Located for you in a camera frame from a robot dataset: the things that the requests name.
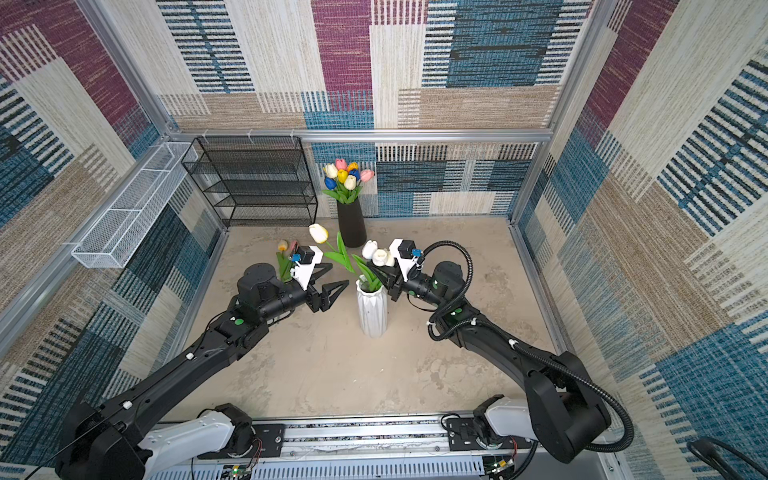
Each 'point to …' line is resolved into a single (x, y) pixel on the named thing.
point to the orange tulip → (352, 166)
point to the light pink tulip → (366, 175)
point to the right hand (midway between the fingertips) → (371, 264)
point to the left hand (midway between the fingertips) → (338, 270)
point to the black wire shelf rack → (254, 181)
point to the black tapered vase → (352, 223)
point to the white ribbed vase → (373, 310)
